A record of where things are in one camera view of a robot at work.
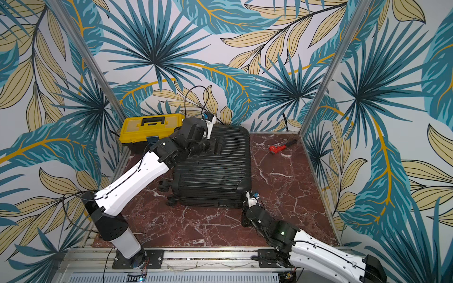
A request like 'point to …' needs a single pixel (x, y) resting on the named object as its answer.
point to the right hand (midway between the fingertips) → (241, 208)
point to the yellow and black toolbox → (140, 133)
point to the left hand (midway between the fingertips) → (217, 142)
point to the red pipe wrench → (274, 149)
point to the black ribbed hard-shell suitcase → (220, 177)
